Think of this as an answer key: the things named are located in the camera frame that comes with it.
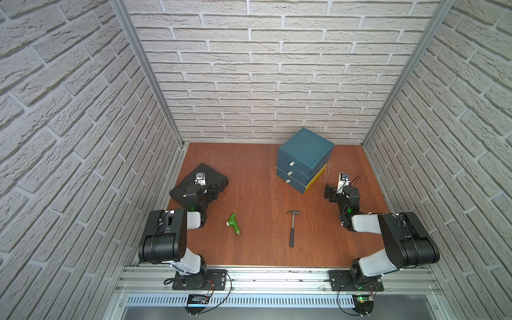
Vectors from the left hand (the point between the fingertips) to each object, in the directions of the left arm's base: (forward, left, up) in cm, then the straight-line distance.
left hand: (204, 181), depth 94 cm
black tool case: (+2, -5, -3) cm, 6 cm away
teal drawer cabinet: (+1, -45, +16) cm, 48 cm away
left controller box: (-48, -4, -9) cm, 49 cm away
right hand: (-2, -66, +1) cm, 66 cm away
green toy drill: (-18, -15, -5) cm, 24 cm away
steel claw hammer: (-23, -41, -6) cm, 48 cm away
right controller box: (-49, -65, -6) cm, 81 cm away
